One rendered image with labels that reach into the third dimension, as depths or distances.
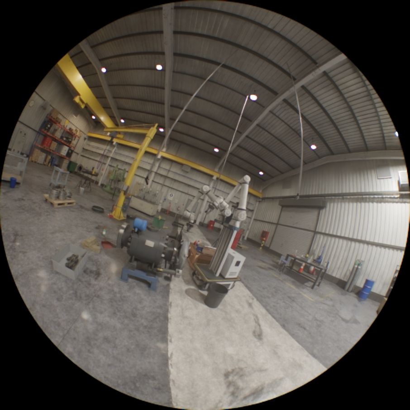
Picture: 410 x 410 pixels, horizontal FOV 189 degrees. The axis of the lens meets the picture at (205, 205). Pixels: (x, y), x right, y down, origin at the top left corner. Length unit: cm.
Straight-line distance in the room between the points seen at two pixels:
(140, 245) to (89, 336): 144
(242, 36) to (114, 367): 837
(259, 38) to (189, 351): 826
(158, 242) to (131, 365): 168
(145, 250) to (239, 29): 775
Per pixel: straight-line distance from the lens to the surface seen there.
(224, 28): 703
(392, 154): 1037
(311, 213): 1012
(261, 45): 690
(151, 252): 192
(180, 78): 914
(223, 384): 164
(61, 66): 1125
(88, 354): 153
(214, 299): 213
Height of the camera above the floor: 145
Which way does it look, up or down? 3 degrees up
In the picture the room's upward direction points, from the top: 20 degrees clockwise
